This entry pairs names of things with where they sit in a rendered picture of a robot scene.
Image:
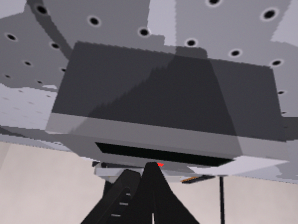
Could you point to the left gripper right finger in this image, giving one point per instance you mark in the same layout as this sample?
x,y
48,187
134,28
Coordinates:
x,y
167,208

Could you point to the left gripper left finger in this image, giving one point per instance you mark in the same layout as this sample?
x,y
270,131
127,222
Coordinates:
x,y
140,208

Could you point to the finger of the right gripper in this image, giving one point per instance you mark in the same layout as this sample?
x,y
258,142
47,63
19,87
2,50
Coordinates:
x,y
128,178
104,220

